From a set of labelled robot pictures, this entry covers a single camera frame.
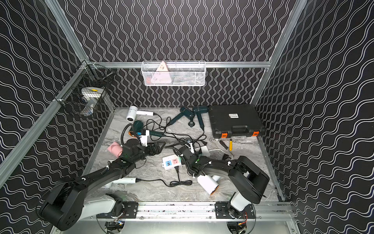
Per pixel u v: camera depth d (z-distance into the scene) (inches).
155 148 29.9
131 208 29.6
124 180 24.7
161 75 35.1
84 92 31.4
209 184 31.0
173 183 32.4
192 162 26.5
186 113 44.0
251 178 18.6
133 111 44.3
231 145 39.2
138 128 40.8
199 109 44.7
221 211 29.2
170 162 34.7
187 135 40.9
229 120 41.9
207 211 30.0
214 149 38.1
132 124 42.5
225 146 38.4
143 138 30.1
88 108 32.3
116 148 36.0
